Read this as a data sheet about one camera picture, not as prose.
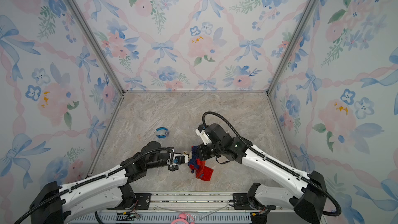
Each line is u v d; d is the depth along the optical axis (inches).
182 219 27.2
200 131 26.2
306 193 15.3
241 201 28.8
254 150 19.2
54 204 16.0
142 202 29.0
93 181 18.9
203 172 29.4
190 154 27.6
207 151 24.7
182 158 23.8
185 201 29.9
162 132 38.4
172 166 23.1
